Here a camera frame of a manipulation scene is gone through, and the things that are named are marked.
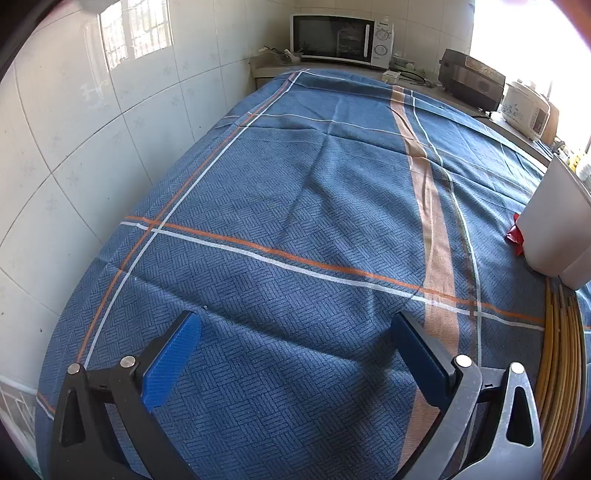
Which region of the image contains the wooden cutting board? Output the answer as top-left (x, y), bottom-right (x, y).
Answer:
top-left (542, 104), bottom-right (563, 145)

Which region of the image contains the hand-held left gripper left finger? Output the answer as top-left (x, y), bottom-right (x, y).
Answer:
top-left (48, 310), bottom-right (204, 480)

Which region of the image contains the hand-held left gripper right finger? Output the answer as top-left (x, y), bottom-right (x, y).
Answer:
top-left (390, 311), bottom-right (543, 480)

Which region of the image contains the white microwave oven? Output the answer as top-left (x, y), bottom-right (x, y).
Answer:
top-left (289, 13), bottom-right (395, 71)

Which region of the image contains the blue plaid tablecloth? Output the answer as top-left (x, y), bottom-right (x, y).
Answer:
top-left (34, 69), bottom-right (591, 480)

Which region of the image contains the white rice cooker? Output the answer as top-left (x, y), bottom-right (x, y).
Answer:
top-left (501, 80), bottom-right (552, 140)

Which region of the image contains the pile of wooden chopsticks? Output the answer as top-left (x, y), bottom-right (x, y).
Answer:
top-left (536, 277), bottom-right (588, 480)

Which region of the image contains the white utensil holder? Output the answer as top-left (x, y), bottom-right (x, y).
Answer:
top-left (516, 154), bottom-right (591, 291)

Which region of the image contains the black countertop appliance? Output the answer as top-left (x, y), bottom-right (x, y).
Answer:
top-left (438, 48), bottom-right (506, 113)

